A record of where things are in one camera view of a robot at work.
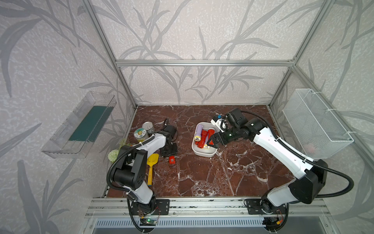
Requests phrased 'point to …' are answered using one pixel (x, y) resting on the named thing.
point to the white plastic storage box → (203, 152)
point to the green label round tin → (140, 134)
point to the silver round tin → (149, 128)
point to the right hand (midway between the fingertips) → (213, 139)
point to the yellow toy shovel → (151, 159)
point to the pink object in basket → (311, 149)
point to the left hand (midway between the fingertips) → (173, 153)
